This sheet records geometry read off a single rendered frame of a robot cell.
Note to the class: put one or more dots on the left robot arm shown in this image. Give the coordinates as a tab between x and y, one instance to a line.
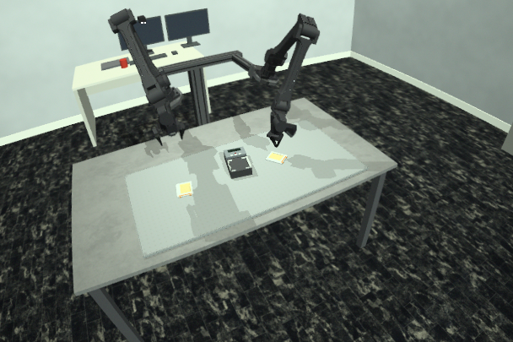
307	27

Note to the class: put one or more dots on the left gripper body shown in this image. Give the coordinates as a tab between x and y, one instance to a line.
276	137

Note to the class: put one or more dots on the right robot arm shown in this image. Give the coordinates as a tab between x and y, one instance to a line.
155	92

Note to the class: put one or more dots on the white gel cassette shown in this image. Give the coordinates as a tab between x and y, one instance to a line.
184	189

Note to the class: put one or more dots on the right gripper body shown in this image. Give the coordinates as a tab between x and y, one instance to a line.
178	125

